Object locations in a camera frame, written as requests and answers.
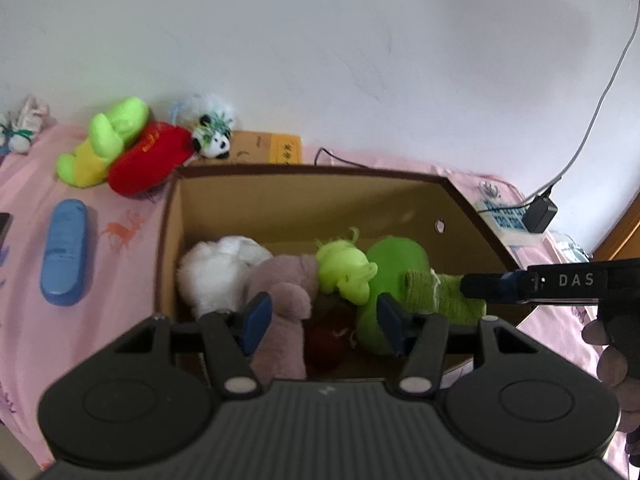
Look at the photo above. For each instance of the yellow-green plush toy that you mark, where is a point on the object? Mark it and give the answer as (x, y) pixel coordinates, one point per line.
(345, 265)

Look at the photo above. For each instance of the mauve plush toy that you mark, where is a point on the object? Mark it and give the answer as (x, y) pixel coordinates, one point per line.
(285, 310)

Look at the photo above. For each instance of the wooden cabinet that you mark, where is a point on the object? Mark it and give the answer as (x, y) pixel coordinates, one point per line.
(622, 235)

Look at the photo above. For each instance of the black smartphone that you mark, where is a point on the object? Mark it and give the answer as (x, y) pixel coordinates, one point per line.
(4, 230)

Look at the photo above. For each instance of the white power strip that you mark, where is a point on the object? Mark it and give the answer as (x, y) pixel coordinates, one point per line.
(500, 220)

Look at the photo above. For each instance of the black charger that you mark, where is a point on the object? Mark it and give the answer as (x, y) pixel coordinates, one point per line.
(540, 214)

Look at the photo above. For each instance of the blue glasses case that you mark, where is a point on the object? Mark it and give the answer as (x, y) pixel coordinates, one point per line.
(64, 255)

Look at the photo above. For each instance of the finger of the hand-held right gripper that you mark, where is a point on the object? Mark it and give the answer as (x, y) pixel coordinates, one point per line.
(495, 285)

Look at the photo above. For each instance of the white glove bundle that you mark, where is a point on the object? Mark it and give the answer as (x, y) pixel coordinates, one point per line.
(4, 135)
(27, 122)

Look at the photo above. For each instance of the panda plush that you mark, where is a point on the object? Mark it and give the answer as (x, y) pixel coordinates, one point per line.
(212, 135)

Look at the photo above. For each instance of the green plush toy black antennae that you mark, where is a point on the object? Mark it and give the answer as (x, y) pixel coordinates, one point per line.
(395, 260)

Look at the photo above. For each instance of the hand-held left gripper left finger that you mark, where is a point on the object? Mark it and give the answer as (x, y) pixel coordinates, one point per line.
(256, 322)

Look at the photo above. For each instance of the brown cardboard box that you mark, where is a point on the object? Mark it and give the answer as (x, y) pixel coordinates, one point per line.
(300, 210)

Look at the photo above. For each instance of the green and yellow plush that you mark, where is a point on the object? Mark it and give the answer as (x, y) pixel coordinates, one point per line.
(110, 130)

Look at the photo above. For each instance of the green towel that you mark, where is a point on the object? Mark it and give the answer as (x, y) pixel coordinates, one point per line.
(440, 295)

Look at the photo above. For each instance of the person's right hand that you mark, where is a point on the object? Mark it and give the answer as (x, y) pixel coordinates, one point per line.
(612, 367)

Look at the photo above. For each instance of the pink bedsheet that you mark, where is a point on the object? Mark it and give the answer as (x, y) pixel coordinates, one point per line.
(120, 270)

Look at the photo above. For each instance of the white fluffy plush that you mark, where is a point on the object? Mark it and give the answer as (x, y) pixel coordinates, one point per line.
(220, 270)

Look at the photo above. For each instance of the orange cardboard box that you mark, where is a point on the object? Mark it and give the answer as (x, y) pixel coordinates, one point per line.
(260, 147)

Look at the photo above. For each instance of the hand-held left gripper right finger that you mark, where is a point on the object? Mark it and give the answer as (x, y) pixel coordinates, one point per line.
(392, 322)

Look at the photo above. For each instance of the red plush toy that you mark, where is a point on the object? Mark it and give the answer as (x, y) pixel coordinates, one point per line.
(145, 160)

